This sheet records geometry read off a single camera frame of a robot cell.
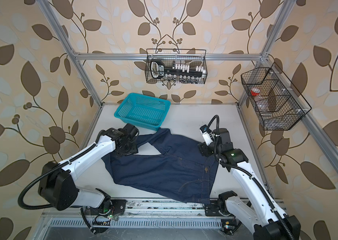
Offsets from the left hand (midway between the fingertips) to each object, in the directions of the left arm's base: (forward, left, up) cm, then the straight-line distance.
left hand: (133, 151), depth 83 cm
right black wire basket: (+16, -74, +24) cm, 79 cm away
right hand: (+3, -40, +7) cm, 41 cm away
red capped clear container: (+26, -67, +23) cm, 75 cm away
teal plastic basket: (+40, +3, -11) cm, 42 cm away
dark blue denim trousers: (-6, -27, -9) cm, 29 cm away
